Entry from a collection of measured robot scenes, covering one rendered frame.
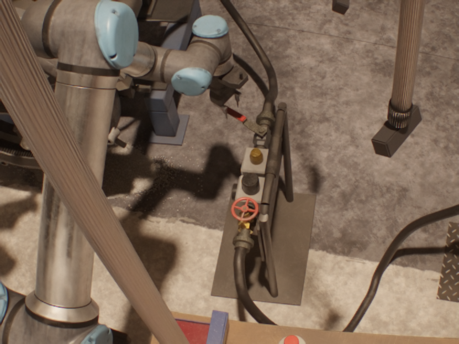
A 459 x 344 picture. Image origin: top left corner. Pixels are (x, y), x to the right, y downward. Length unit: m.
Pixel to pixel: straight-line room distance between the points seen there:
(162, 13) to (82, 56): 1.55
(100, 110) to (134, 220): 1.31
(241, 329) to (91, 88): 0.81
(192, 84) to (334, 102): 1.05
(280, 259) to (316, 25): 1.09
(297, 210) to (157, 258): 0.51
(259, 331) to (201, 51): 0.71
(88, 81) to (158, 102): 1.29
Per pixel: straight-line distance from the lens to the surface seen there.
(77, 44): 1.12
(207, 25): 1.72
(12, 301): 1.33
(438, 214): 1.96
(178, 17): 2.62
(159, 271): 2.31
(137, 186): 2.48
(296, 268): 2.25
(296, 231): 2.31
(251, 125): 1.97
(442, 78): 2.74
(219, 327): 1.57
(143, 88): 1.99
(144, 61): 1.62
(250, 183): 1.82
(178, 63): 1.67
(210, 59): 1.68
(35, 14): 1.19
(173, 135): 2.55
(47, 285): 1.22
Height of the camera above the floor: 2.07
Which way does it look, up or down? 57 degrees down
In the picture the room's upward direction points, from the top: 11 degrees counter-clockwise
